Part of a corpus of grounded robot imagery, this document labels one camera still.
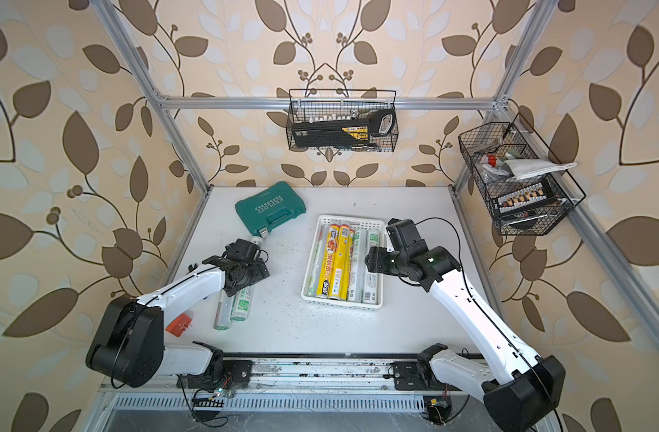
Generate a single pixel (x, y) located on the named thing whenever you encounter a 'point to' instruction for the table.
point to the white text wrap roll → (243, 302)
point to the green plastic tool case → (270, 207)
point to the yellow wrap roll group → (321, 286)
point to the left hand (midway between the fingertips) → (255, 274)
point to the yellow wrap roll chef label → (332, 257)
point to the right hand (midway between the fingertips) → (375, 260)
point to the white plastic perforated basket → (325, 219)
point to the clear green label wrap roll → (358, 283)
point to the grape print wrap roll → (224, 310)
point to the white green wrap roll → (371, 282)
